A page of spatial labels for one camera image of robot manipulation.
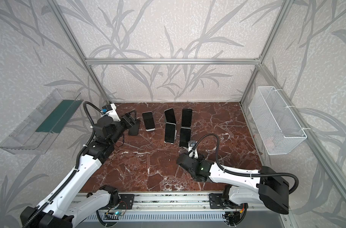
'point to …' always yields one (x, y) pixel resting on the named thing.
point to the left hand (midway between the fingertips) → (134, 108)
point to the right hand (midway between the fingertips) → (187, 151)
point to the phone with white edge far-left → (148, 121)
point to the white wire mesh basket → (277, 128)
